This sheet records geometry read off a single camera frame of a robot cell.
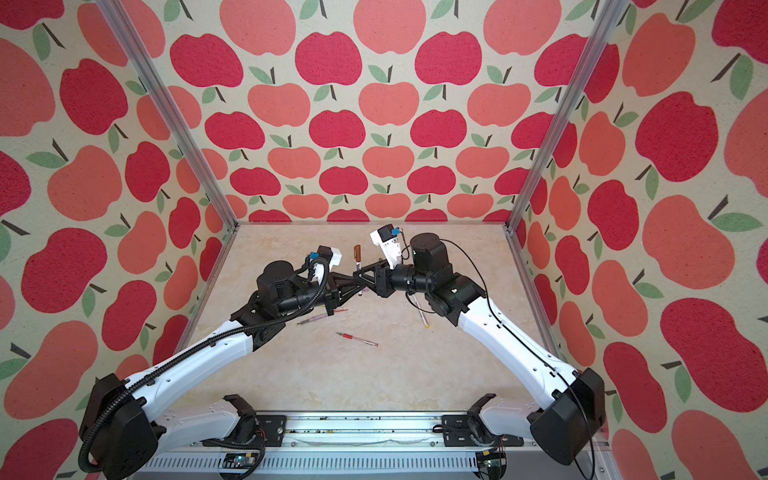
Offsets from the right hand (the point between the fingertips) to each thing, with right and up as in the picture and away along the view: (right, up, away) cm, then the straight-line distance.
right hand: (364, 271), depth 68 cm
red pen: (-5, -22, +23) cm, 32 cm away
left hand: (+1, -4, +1) cm, 4 cm away
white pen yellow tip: (+17, -16, +27) cm, 36 cm away
